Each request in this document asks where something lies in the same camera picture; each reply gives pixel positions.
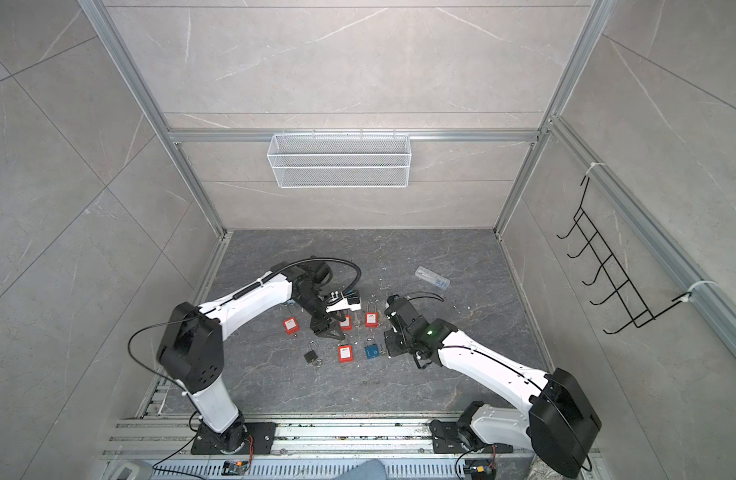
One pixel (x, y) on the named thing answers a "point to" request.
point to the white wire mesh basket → (341, 160)
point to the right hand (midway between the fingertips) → (392, 335)
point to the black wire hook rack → (625, 287)
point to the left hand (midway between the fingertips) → (342, 319)
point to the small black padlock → (312, 354)
